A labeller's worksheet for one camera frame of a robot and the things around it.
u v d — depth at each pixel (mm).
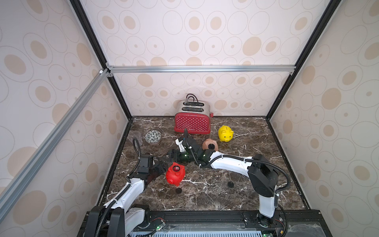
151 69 921
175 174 793
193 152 643
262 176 478
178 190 834
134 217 563
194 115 996
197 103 1035
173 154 726
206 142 925
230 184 857
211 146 919
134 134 1093
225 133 991
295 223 739
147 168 673
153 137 1060
